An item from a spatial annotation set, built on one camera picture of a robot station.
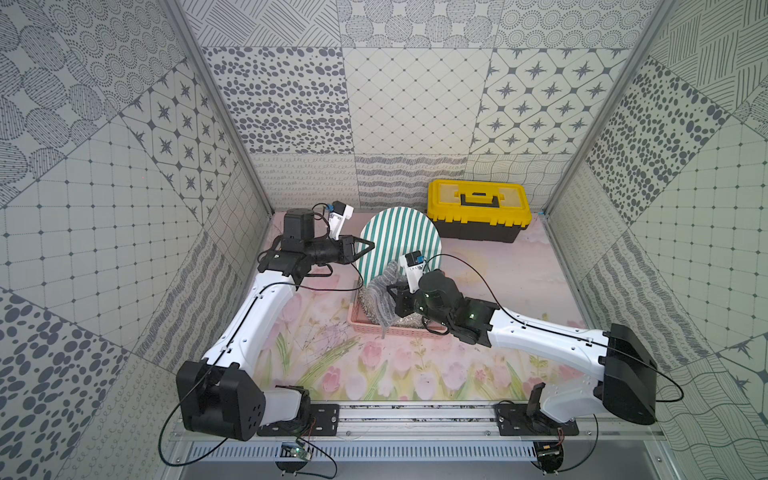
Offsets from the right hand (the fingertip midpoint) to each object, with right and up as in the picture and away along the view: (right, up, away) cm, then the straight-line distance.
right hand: (394, 288), depth 77 cm
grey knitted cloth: (-3, -1, -4) cm, 5 cm away
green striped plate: (0, +15, -1) cm, 15 cm away
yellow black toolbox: (+28, +23, +21) cm, 42 cm away
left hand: (-6, +13, -4) cm, 15 cm away
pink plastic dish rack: (-12, -12, +14) cm, 22 cm away
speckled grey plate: (+5, -6, -10) cm, 12 cm away
